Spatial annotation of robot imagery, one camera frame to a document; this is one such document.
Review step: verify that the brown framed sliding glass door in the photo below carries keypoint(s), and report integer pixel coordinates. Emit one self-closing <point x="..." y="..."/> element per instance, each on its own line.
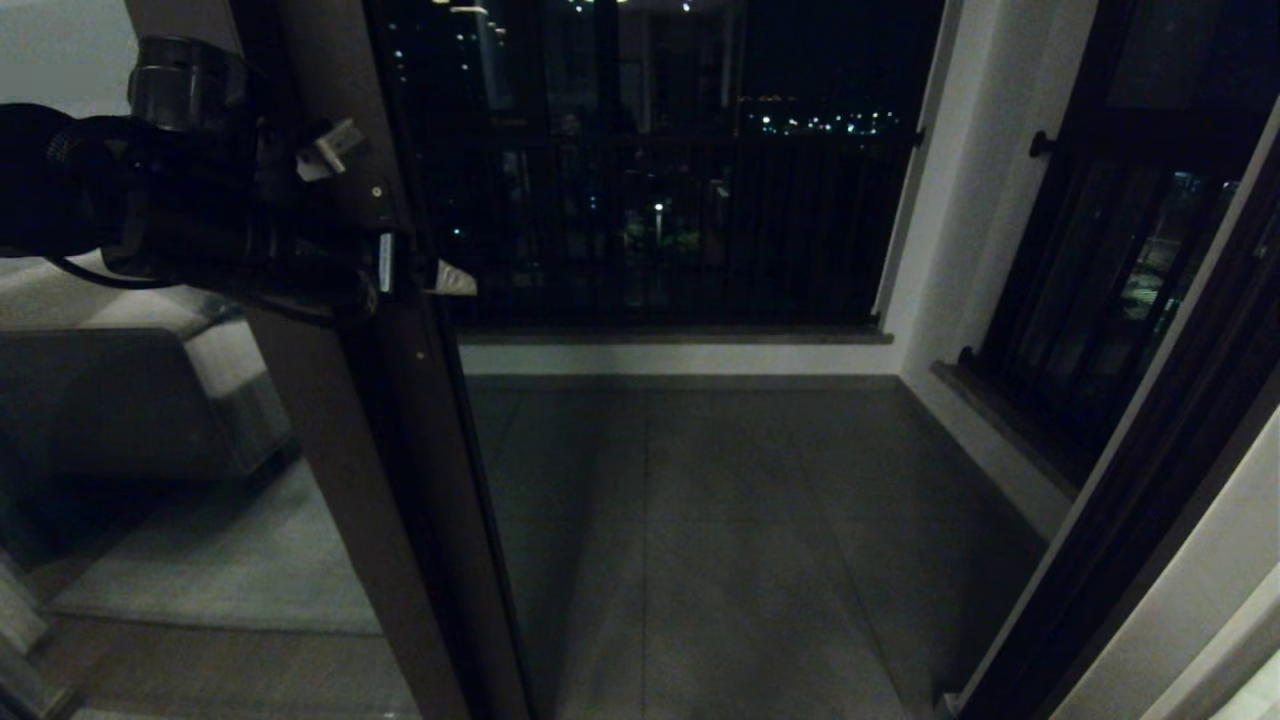
<point x="440" y="450"/>

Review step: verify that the small grey left wrist camera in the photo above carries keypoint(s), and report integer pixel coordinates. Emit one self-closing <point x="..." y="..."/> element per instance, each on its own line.
<point x="330" y="150"/>

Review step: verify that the dark door jamb frame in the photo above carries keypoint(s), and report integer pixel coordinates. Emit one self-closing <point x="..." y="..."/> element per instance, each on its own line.
<point x="1130" y="520"/>

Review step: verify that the grey stone balcony sill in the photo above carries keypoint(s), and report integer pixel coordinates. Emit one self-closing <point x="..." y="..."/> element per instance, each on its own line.
<point x="700" y="338"/>

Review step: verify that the grey stone side window sill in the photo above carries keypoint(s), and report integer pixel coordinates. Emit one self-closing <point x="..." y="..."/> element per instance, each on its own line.
<point x="1000" y="426"/>

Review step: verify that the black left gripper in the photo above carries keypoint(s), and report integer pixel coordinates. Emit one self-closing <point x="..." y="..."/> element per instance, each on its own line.
<point x="200" y="210"/>

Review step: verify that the black metal balcony railing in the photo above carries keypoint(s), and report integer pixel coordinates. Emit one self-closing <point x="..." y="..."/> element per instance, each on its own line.
<point x="700" y="230"/>

